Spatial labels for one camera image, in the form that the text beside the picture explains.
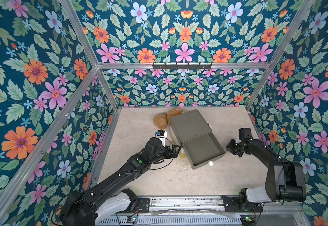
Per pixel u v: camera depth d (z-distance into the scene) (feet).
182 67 3.07
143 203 2.42
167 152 2.21
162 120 3.23
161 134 2.26
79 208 1.39
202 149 2.61
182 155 2.87
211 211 2.37
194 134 2.57
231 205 2.41
